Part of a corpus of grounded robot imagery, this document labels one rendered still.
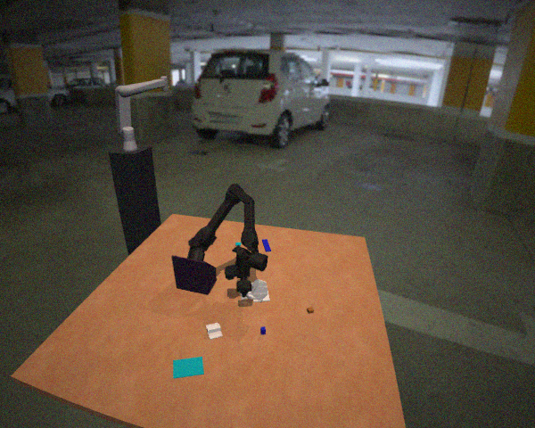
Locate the blue flat rectangular plate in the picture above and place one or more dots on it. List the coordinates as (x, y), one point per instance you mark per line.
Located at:
(266, 245)

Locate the teal flat square plate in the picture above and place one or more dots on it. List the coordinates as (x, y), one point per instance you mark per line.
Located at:
(187, 367)

